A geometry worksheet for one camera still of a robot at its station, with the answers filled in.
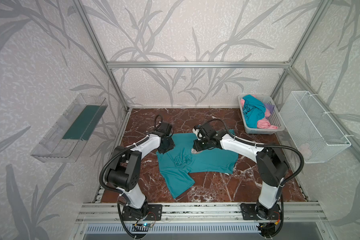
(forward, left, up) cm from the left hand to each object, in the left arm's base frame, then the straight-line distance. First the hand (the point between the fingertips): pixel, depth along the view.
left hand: (173, 142), depth 94 cm
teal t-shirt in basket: (+24, -57, +5) cm, 62 cm away
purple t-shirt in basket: (+29, -71, +3) cm, 77 cm away
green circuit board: (-43, +9, -4) cm, 44 cm away
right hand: (-2, -14, +4) cm, 14 cm away
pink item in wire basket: (-14, -67, +18) cm, 71 cm away
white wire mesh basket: (-15, -64, +30) cm, 72 cm away
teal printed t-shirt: (-14, -3, -4) cm, 15 cm away
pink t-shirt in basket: (+15, -61, +2) cm, 63 cm away
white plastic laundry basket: (+19, -71, +2) cm, 74 cm away
